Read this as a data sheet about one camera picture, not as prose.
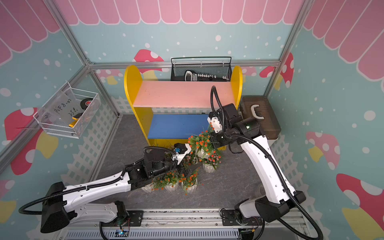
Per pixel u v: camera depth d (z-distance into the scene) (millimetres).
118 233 717
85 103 793
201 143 563
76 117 630
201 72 934
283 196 380
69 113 697
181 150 543
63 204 406
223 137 537
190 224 730
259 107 969
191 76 895
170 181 728
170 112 1255
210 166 838
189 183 759
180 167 583
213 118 591
